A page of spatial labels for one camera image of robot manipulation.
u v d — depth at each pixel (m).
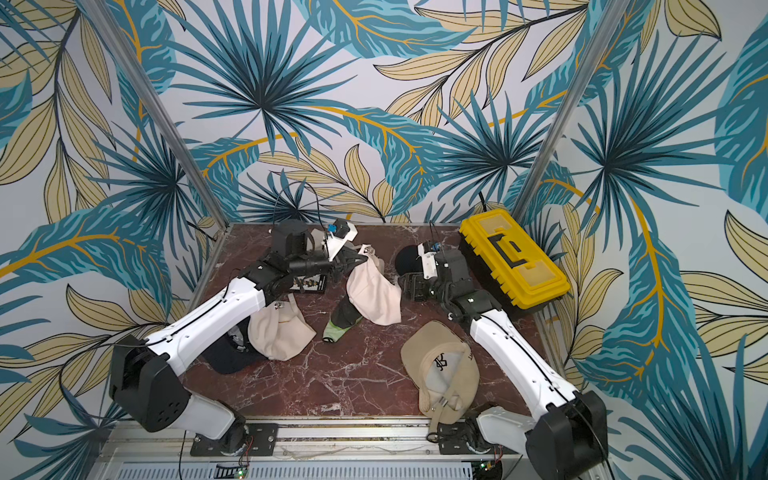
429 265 0.70
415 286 0.69
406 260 1.09
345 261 0.65
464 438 0.73
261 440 0.73
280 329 0.84
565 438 0.39
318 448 0.73
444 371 0.85
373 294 0.74
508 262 0.88
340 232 0.62
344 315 0.94
